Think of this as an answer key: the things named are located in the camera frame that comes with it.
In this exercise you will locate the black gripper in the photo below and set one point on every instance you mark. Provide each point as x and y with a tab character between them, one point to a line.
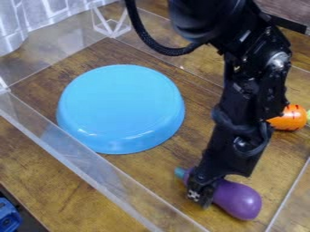
254	98

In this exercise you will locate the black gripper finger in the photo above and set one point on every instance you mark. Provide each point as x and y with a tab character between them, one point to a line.
201	189

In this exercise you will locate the purple toy eggplant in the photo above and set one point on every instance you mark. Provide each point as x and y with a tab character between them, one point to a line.
235	198

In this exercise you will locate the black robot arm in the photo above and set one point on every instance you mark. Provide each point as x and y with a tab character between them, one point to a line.
258	60

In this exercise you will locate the blue upside-down tray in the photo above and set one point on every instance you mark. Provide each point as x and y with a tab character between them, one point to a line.
120	109

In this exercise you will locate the orange toy carrot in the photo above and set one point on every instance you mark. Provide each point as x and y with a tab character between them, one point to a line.
293	119

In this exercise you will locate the blue object at corner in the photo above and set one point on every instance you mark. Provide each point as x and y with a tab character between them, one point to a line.
10	217

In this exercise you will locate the white grid curtain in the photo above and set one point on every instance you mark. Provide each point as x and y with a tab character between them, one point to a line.
23	16

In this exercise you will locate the clear acrylic enclosure wall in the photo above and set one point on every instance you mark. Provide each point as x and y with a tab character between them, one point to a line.
80	191

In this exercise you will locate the clear acrylic corner bracket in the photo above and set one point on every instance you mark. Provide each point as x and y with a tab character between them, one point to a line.
111	24

